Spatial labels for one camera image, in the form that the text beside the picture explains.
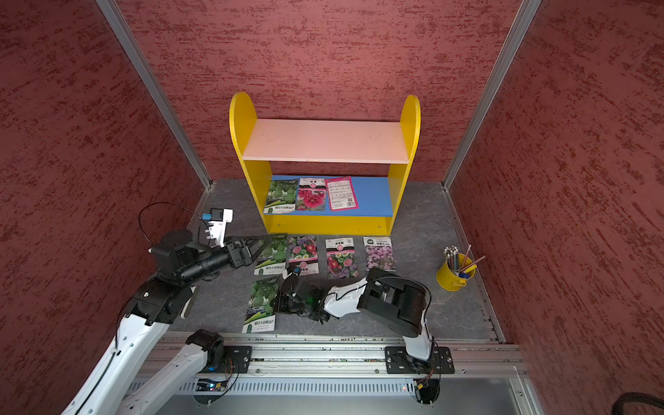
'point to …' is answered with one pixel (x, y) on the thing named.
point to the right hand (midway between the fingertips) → (271, 310)
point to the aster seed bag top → (303, 252)
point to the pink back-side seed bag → (341, 194)
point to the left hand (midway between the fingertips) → (263, 245)
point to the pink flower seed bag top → (341, 258)
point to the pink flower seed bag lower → (311, 194)
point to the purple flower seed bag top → (379, 253)
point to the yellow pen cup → (455, 272)
